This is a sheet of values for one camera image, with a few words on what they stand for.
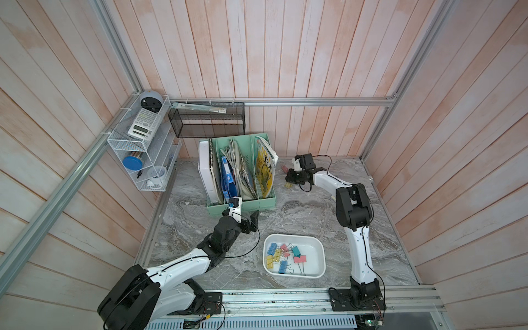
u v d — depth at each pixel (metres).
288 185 1.04
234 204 0.69
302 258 0.82
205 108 0.90
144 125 0.77
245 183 0.89
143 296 0.40
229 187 0.92
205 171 0.82
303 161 0.88
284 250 0.84
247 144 0.96
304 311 0.74
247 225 0.73
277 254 0.84
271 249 0.85
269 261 0.82
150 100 0.80
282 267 0.81
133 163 0.76
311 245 0.86
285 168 1.14
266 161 0.93
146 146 0.73
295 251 0.84
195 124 1.07
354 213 0.62
